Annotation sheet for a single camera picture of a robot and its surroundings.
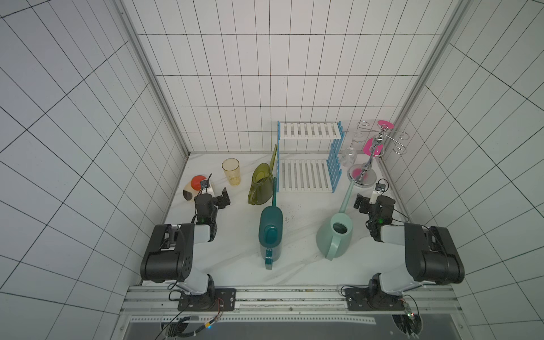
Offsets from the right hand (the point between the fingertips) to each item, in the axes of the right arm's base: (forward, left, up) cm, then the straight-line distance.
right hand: (362, 192), depth 95 cm
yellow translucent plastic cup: (+5, +61, +8) cm, 61 cm away
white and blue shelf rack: (+12, +23, -4) cm, 26 cm away
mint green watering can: (-25, +17, +8) cm, 32 cm away
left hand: (-4, +68, +1) cm, 68 cm away
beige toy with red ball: (-1, +80, -2) cm, 80 cm away
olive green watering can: (-3, +46, +4) cm, 46 cm away
